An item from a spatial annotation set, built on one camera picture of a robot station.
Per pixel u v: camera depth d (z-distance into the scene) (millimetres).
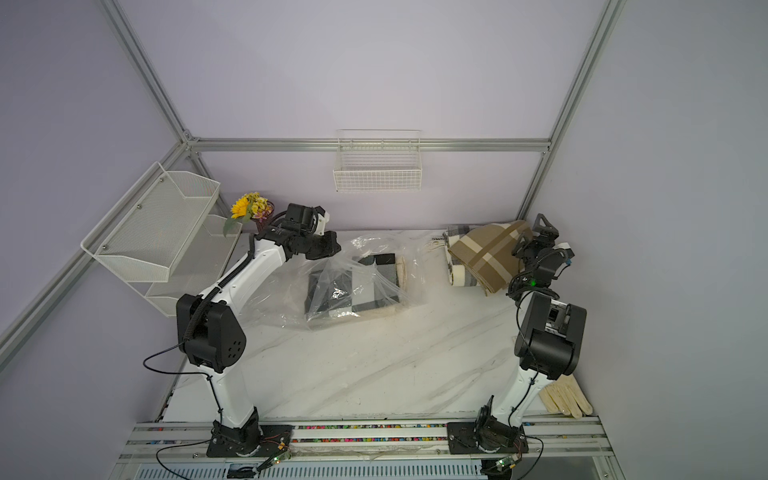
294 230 685
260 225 1005
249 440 654
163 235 786
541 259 689
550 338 523
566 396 800
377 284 863
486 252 1012
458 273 1012
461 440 732
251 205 949
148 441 748
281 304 922
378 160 1041
